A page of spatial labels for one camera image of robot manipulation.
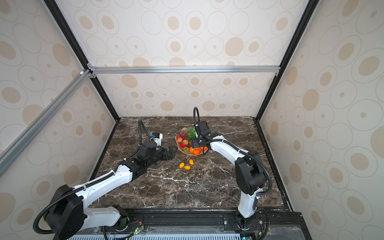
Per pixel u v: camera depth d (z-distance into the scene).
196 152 0.94
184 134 1.00
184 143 0.97
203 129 0.71
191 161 0.94
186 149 0.94
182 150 0.95
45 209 0.40
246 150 0.52
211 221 0.74
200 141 0.66
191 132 1.04
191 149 0.95
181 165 0.94
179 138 0.99
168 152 0.73
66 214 0.40
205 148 0.98
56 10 0.68
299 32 0.75
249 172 0.48
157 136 0.73
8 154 0.51
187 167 0.92
